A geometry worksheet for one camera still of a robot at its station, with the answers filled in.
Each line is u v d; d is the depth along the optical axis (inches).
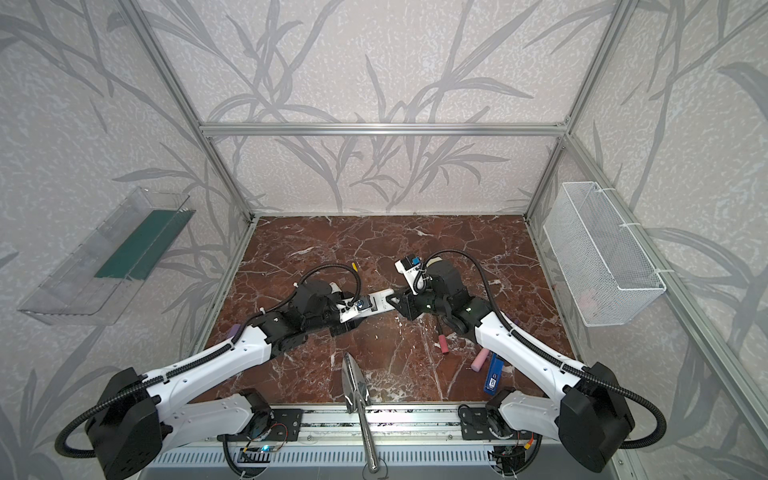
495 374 31.0
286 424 28.5
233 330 35.1
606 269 24.3
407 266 26.9
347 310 26.2
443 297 23.8
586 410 15.4
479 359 32.8
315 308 24.5
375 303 29.6
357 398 30.5
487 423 26.1
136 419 15.4
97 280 25.7
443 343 34.1
